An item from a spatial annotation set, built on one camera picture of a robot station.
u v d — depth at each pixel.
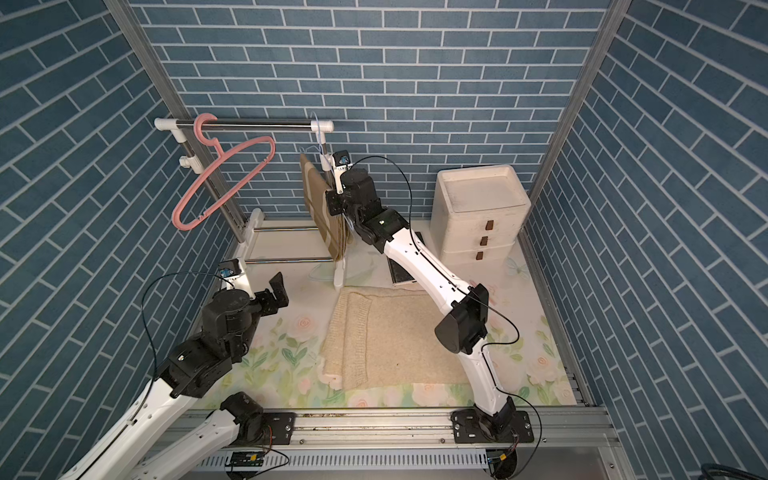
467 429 0.74
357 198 0.58
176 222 0.72
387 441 0.73
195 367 0.46
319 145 0.75
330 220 0.91
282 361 0.85
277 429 0.74
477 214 0.90
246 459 0.72
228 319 0.48
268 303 0.61
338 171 0.66
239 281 0.58
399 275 1.02
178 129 0.73
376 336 0.88
